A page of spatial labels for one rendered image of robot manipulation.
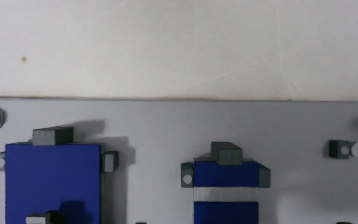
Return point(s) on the blue block with white band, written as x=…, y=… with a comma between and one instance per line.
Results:
x=225, y=194

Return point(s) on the blue rectangular plate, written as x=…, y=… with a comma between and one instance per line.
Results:
x=67, y=179

